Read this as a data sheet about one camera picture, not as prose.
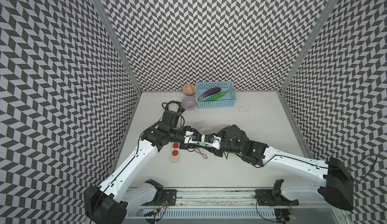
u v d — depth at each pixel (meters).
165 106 1.08
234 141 0.55
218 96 1.11
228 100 1.16
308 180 0.45
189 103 1.06
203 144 0.68
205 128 0.83
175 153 0.84
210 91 1.13
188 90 1.19
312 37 0.84
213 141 0.59
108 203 0.37
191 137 0.55
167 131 0.56
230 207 0.71
